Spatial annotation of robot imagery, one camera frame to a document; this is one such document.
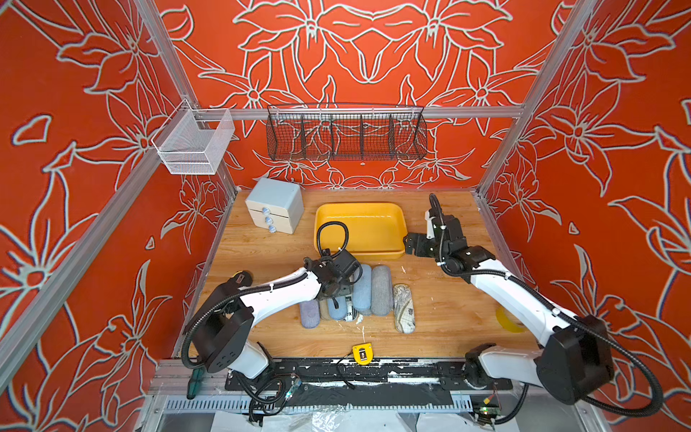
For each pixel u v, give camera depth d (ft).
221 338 1.35
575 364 1.30
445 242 2.04
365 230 3.60
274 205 3.11
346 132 3.18
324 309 2.71
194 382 2.32
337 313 2.63
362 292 2.72
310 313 2.67
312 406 2.28
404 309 2.68
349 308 2.69
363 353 2.48
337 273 2.12
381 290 2.72
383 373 2.44
